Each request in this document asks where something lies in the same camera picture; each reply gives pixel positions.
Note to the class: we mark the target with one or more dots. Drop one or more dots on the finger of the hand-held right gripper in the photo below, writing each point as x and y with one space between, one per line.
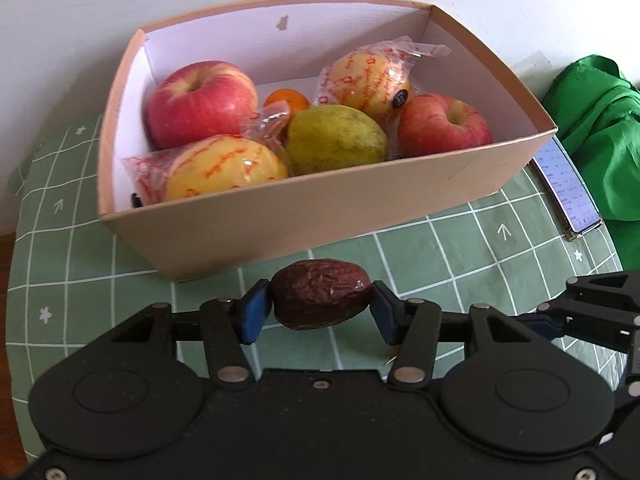
600 320

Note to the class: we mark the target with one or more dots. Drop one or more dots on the green cloth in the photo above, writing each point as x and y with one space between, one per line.
600 135

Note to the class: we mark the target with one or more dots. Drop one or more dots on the green checked tablecloth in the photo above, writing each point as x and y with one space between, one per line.
450 240

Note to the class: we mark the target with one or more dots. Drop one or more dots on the smartphone with lit screen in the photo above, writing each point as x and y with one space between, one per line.
570 190

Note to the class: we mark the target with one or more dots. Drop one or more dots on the brown cardboard box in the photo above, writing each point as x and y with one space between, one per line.
350 210

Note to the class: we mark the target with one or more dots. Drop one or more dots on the plastic-wrapped yellow orange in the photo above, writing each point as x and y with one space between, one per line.
365 85
215 165

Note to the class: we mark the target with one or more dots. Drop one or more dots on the red apple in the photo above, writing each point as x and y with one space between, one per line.
200 105
442 127

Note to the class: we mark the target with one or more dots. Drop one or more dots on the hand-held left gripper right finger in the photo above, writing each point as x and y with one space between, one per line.
385 312

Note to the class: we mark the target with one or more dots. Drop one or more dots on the green pear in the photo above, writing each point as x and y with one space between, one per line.
335 142

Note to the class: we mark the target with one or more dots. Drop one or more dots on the dark brown date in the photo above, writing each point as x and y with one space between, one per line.
320 292

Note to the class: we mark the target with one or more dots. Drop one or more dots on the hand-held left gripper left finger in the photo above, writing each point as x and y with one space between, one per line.
255 312

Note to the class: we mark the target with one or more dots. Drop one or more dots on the small orange mandarin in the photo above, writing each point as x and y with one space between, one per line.
290 100

